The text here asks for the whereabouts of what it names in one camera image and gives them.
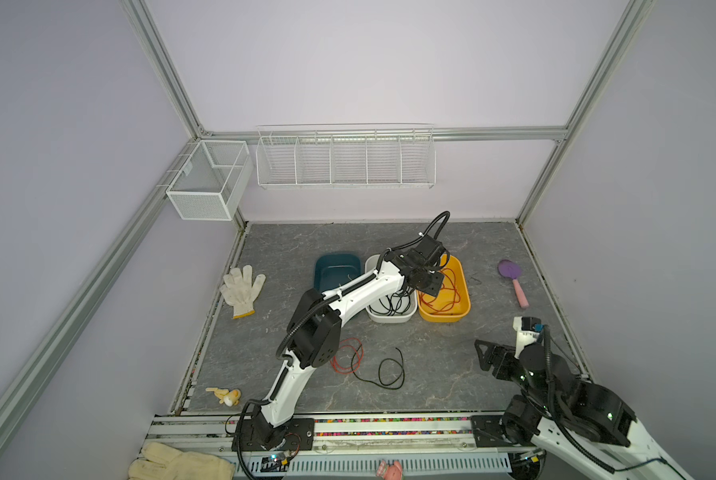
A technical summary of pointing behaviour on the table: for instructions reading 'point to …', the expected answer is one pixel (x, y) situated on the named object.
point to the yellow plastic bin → (453, 301)
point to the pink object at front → (389, 472)
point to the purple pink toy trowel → (511, 270)
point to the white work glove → (240, 290)
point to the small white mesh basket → (210, 182)
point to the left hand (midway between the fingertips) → (436, 287)
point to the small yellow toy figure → (227, 397)
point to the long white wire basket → (346, 156)
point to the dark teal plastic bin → (332, 270)
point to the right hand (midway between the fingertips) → (490, 347)
